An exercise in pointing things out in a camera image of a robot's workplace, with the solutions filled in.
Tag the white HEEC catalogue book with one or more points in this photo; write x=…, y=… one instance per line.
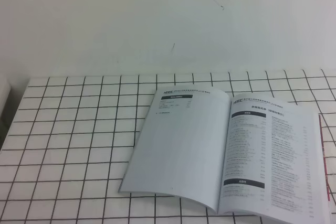
x=251, y=153

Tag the white black-grid tablecloth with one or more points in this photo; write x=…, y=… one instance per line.
x=71, y=139

